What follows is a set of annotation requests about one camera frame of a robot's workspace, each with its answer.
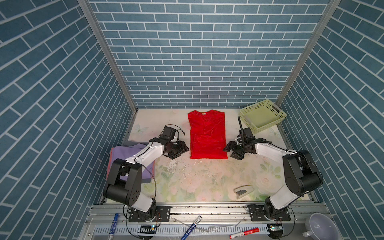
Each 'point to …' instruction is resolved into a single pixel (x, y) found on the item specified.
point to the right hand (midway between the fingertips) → (227, 151)
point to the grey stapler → (242, 190)
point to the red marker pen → (244, 233)
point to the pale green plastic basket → (261, 115)
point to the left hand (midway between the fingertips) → (189, 150)
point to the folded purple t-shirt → (125, 152)
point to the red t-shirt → (208, 135)
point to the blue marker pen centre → (188, 232)
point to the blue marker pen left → (113, 227)
